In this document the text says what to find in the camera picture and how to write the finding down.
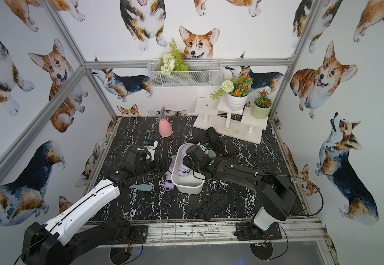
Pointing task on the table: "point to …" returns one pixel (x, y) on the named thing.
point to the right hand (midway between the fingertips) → (181, 159)
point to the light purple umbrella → (169, 184)
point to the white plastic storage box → (187, 179)
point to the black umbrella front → (215, 202)
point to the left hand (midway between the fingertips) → (165, 155)
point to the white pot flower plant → (237, 91)
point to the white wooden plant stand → (238, 125)
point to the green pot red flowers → (262, 105)
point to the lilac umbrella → (184, 170)
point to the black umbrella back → (225, 145)
